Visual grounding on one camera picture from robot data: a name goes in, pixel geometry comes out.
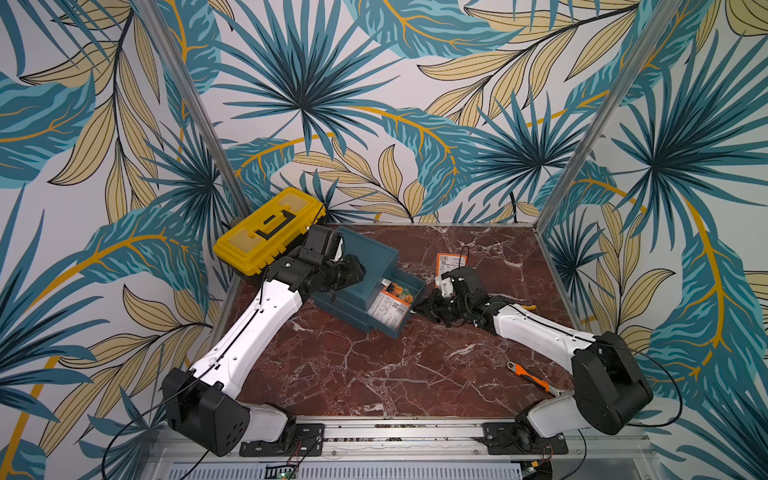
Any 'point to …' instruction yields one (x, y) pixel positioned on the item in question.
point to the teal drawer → (407, 286)
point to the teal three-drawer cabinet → (378, 262)
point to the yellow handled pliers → (531, 307)
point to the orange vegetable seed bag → (391, 305)
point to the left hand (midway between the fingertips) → (359, 277)
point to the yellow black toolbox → (271, 233)
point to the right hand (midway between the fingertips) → (412, 307)
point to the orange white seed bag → (444, 263)
